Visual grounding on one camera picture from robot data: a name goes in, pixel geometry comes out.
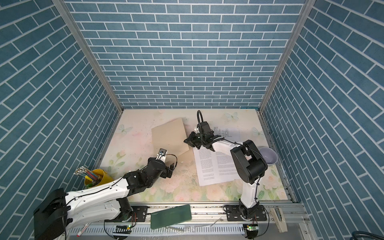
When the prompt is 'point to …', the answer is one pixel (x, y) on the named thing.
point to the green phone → (170, 217)
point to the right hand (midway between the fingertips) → (182, 139)
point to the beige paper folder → (171, 137)
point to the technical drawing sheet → (232, 133)
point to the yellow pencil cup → (105, 178)
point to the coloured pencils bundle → (83, 171)
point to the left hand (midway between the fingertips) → (168, 162)
